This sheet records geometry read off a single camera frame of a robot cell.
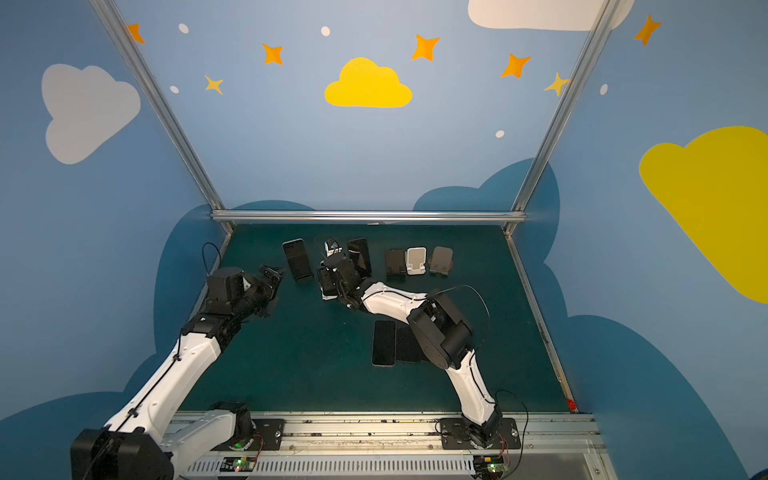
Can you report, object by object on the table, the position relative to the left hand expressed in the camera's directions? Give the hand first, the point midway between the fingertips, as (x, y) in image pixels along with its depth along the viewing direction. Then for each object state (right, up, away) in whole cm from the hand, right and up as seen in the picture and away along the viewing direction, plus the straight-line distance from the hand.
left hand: (288, 279), depth 81 cm
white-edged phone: (+7, -8, +18) cm, 21 cm away
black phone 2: (+17, +8, +23) cm, 30 cm away
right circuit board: (+52, -45, -10) cm, 70 cm away
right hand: (+9, +4, +12) cm, 16 cm away
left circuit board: (-9, -44, -10) cm, 46 cm away
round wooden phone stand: (+47, +5, +26) cm, 54 cm away
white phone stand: (+37, +4, +24) cm, 45 cm away
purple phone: (+26, -20, +9) cm, 34 cm away
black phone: (-4, +5, +21) cm, 22 cm away
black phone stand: (+30, +4, +24) cm, 39 cm away
